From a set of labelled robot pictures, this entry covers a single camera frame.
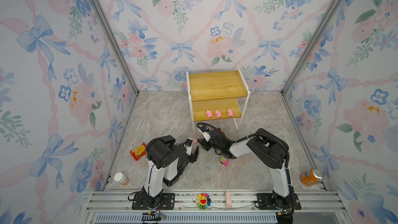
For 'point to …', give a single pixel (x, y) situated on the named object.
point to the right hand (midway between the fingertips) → (199, 136)
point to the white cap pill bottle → (121, 179)
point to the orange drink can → (312, 177)
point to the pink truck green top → (224, 161)
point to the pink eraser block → (228, 199)
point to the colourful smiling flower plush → (203, 201)
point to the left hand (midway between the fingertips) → (193, 144)
